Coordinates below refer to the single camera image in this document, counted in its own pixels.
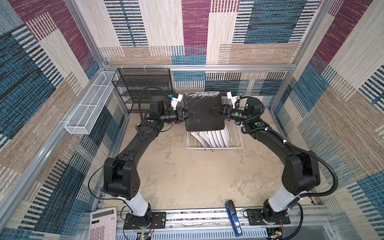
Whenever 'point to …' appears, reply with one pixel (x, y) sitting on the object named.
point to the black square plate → (204, 118)
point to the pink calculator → (103, 224)
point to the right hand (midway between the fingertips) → (212, 111)
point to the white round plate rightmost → (225, 136)
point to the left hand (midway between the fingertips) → (195, 112)
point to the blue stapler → (235, 223)
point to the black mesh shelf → (137, 85)
